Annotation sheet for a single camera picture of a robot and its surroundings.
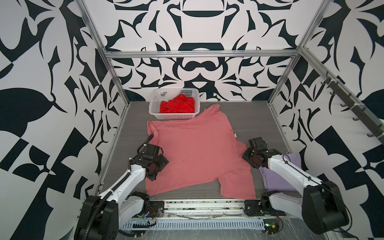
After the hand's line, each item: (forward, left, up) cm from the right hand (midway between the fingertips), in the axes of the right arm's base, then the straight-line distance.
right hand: (245, 155), depth 88 cm
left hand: (-4, +47, 0) cm, 48 cm away
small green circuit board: (-33, -6, -5) cm, 34 cm away
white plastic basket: (+50, +50, +3) cm, 71 cm away
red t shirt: (+40, +38, +3) cm, 55 cm away
